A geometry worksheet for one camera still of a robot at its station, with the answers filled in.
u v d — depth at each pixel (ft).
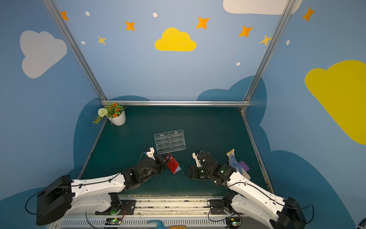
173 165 2.68
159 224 2.27
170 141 3.14
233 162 2.91
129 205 2.47
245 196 1.65
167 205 2.51
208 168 1.95
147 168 1.91
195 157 2.41
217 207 2.44
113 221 2.32
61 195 1.36
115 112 3.29
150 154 2.45
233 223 2.35
